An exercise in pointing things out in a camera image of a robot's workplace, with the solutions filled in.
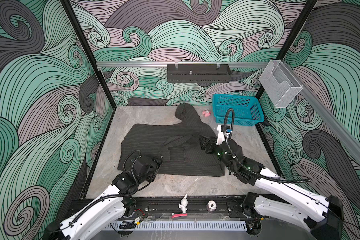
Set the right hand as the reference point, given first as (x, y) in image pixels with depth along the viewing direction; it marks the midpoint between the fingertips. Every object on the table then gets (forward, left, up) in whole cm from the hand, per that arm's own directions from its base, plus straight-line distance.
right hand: (203, 138), depth 71 cm
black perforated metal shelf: (+45, 0, +7) cm, 45 cm away
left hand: (-7, +21, -15) cm, 26 cm away
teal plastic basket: (+42, -43, -26) cm, 66 cm away
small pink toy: (+37, -9, -23) cm, 45 cm away
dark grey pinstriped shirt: (+7, +12, -20) cm, 25 cm away
